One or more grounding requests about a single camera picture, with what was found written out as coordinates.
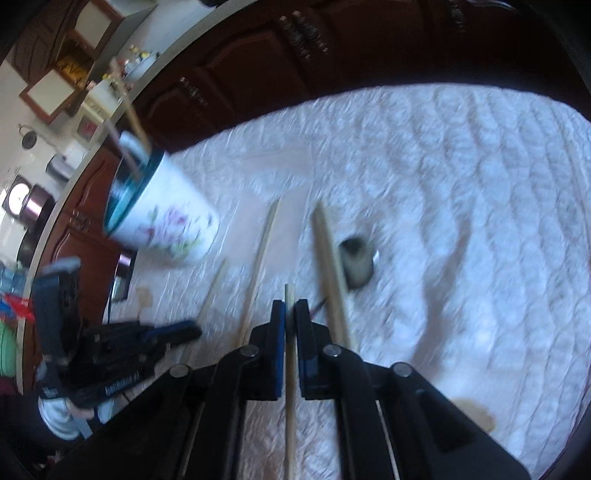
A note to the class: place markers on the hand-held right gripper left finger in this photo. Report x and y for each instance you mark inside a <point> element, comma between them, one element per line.
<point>277,350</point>

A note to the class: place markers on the white quilted cloth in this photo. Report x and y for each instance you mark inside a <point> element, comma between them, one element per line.
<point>438,184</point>

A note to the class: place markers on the metallic pink pot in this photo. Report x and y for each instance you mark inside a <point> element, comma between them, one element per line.
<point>39,203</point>

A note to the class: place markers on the wooden chopstick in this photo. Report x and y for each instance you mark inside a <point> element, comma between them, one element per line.
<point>261,267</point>
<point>124,147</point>
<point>290,438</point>
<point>330,267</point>
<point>210,290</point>
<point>131,110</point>

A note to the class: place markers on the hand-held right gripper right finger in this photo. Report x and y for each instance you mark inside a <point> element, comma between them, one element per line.
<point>303,350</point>

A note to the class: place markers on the green plastic basin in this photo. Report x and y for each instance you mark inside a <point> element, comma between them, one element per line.
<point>7,350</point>

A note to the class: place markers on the brown wooden kitchen cabinets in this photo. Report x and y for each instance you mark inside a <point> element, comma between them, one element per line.
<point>258,60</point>

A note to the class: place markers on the wooden wall cabinet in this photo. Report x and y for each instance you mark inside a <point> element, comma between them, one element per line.
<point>60,69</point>

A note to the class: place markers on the person's left hand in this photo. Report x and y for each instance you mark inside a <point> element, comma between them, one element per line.
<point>60,415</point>

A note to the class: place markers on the metal spoon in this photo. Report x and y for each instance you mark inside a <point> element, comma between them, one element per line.
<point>358,263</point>

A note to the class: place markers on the white floral utensil holder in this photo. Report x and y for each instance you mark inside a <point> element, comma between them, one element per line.
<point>171,221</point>

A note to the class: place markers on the silver kettle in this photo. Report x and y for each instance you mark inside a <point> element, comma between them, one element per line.
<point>60,168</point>

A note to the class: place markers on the black smartphone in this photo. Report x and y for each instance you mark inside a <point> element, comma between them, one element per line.
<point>123,274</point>

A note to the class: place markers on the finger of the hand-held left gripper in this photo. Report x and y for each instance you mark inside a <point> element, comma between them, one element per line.
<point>178,331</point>

